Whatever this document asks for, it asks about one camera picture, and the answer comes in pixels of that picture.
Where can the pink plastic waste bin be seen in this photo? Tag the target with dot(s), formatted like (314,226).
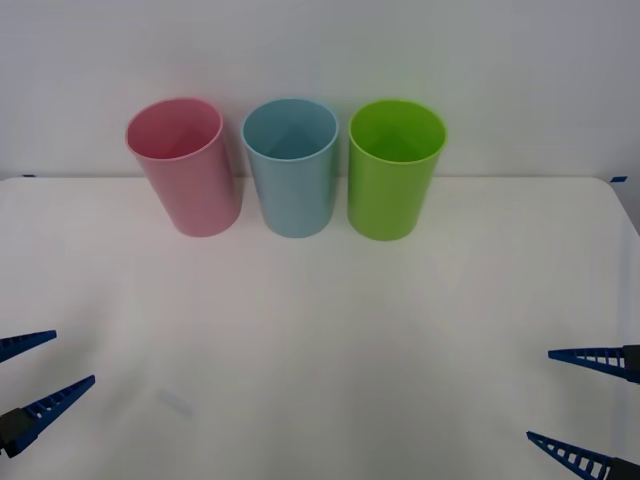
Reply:
(200,190)

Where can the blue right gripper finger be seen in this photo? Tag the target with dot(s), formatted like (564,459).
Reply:
(607,360)
(575,457)

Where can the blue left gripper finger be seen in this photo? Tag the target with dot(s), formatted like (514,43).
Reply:
(20,345)
(45,407)

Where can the green plastic waste bin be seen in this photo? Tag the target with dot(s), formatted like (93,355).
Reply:
(387,197)

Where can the pale blue plastic waste bin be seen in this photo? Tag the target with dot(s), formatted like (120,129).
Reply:
(297,195)

